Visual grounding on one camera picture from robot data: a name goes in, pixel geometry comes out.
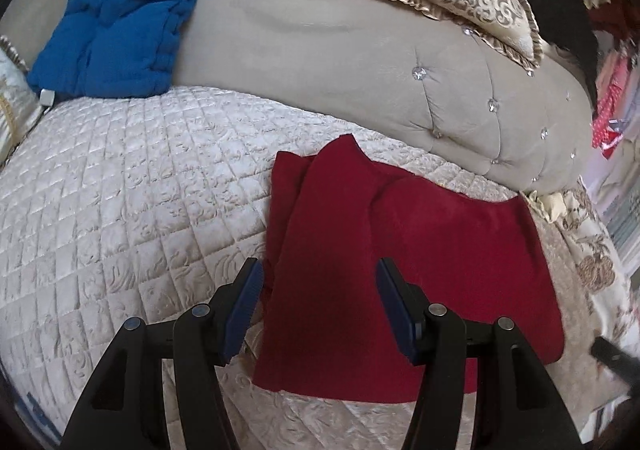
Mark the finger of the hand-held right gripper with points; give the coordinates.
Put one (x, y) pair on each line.
(612, 355)

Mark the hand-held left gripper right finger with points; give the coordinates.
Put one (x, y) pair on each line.
(397, 315)

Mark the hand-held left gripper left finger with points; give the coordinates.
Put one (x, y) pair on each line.
(242, 315)

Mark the red knit sweater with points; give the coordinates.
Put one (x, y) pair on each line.
(340, 230)

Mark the hanging colourful clothes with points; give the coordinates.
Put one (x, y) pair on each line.
(615, 80)

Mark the floral cream bed sheet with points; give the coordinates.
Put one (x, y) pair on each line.
(595, 255)

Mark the cream quilted bedspread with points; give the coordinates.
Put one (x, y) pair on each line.
(130, 210)

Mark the beige tufted bed headboard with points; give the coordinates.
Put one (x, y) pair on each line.
(325, 60)

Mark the striped gold trimmed pillow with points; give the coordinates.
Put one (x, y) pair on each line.
(15, 95)

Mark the blue quilted cushion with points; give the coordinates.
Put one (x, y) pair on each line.
(120, 15)

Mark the black cloth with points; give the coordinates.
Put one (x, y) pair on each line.
(560, 5)

